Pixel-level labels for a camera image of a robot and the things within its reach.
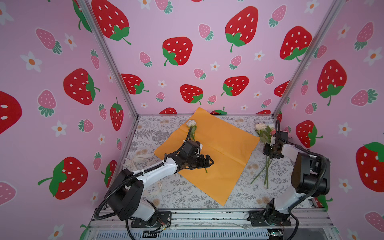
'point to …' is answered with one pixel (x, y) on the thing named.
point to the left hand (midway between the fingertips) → (209, 163)
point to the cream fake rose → (264, 132)
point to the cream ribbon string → (138, 161)
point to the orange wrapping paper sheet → (229, 147)
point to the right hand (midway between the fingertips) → (266, 150)
